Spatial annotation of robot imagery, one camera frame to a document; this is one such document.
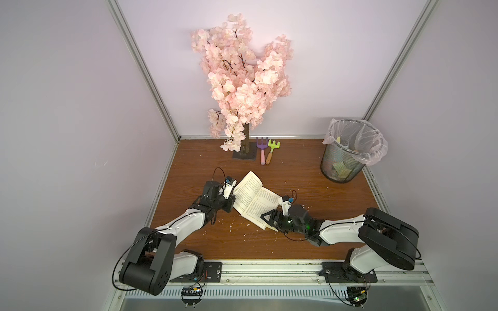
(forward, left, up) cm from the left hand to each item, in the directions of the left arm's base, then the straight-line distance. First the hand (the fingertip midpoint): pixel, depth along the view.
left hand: (234, 194), depth 90 cm
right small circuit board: (-37, -49, -7) cm, 62 cm away
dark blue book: (-1, -9, -4) cm, 10 cm away
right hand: (-10, -14, +2) cm, 17 cm away
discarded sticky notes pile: (+10, -52, +6) cm, 53 cm away
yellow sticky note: (-14, -17, -4) cm, 23 cm away
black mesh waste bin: (+15, -46, +14) cm, 51 cm away
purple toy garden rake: (+36, -14, -5) cm, 39 cm away
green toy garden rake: (+37, -20, -5) cm, 42 cm away
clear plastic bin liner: (+23, -62, +15) cm, 68 cm away
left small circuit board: (-39, +14, -8) cm, 42 cm away
